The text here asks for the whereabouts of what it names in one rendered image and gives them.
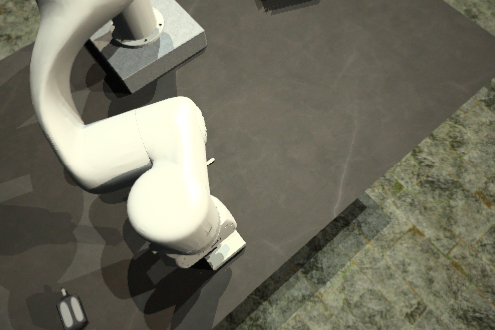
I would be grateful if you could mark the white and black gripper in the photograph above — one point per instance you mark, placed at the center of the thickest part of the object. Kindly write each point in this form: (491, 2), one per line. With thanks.
(227, 227)

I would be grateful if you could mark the white power strip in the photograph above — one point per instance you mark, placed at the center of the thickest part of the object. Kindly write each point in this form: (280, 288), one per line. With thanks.
(224, 251)

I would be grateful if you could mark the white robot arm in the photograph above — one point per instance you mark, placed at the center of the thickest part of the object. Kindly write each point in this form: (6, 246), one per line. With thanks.
(158, 149)

